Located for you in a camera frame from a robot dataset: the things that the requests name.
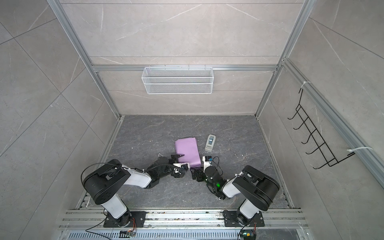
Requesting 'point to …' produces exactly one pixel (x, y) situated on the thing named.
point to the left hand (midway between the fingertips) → (184, 157)
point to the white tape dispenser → (210, 143)
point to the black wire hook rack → (320, 144)
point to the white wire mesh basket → (178, 80)
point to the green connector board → (248, 234)
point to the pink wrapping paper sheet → (187, 148)
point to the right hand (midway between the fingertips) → (195, 168)
